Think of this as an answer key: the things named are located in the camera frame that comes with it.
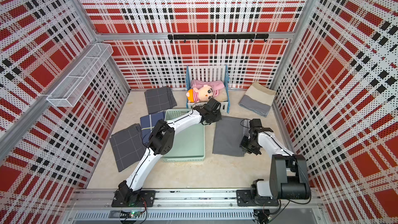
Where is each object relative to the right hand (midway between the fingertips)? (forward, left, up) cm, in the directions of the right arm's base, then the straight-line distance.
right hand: (245, 148), depth 87 cm
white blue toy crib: (+53, +21, +11) cm, 58 cm away
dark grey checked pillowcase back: (+40, +58, -3) cm, 70 cm away
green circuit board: (-31, +55, -1) cm, 63 cm away
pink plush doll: (+34, +24, +13) cm, 43 cm away
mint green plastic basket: (+3, +32, +2) cm, 32 cm away
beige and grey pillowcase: (+37, -16, -1) cm, 40 cm away
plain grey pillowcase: (+11, +8, -2) cm, 14 cm away
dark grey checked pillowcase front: (+3, +69, -2) cm, 69 cm away
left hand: (+22, +11, +1) cm, 24 cm away
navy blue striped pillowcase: (+19, +61, -2) cm, 64 cm away
